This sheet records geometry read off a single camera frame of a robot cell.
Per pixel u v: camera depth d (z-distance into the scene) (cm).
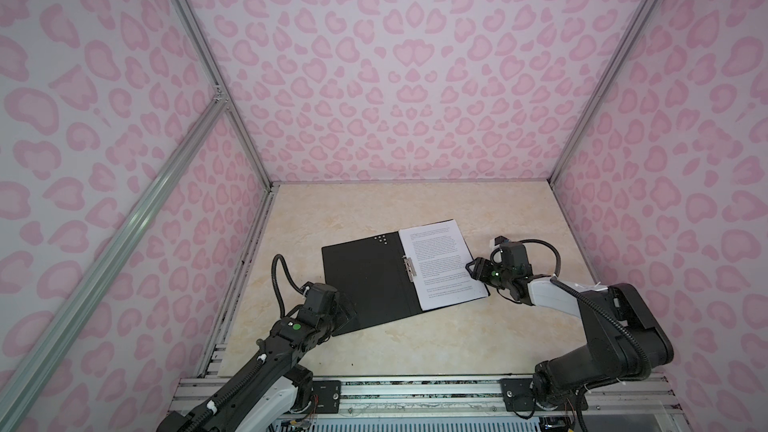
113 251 56
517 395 73
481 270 84
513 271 74
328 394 73
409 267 96
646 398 73
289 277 75
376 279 95
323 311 66
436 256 98
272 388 53
